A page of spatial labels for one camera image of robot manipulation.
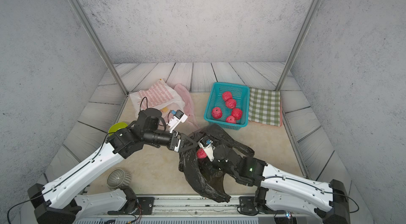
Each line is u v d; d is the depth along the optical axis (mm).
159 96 1036
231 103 1073
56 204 381
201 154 647
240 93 1147
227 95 1111
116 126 961
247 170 513
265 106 1111
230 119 984
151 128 515
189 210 725
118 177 808
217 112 1016
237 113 1012
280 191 463
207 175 596
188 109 1082
